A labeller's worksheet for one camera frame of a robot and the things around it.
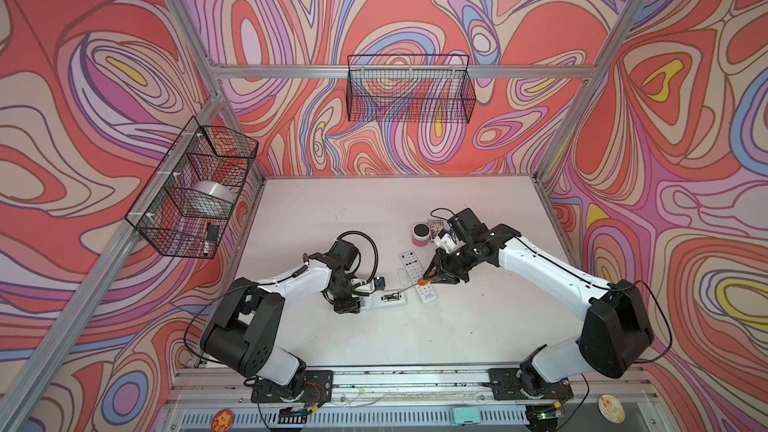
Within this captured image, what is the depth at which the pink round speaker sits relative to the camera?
978 mm

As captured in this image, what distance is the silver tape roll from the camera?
703mm

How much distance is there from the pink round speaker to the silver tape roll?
1.83ft
